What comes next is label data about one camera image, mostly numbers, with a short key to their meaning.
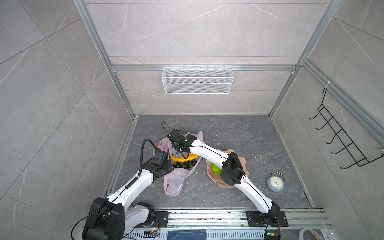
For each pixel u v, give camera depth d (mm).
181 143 697
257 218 730
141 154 622
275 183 816
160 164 659
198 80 1007
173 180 796
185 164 900
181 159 903
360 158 589
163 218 729
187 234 685
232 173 602
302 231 689
